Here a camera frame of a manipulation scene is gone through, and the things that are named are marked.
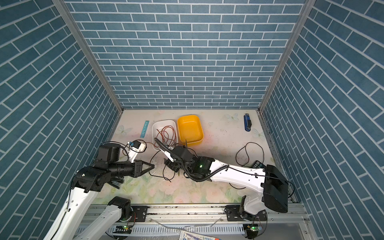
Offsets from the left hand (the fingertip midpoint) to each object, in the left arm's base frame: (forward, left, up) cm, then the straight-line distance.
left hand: (153, 167), depth 66 cm
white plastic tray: (+40, +7, -19) cm, 45 cm away
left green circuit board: (-20, +17, -26) cm, 37 cm away
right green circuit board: (-22, -46, -23) cm, 56 cm away
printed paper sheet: (-23, -14, -22) cm, 35 cm away
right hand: (+8, -5, -2) cm, 10 cm away
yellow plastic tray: (+37, -15, -22) cm, 46 cm away
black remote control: (+10, -57, -21) cm, 62 cm away
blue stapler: (+41, -57, -18) cm, 73 cm away
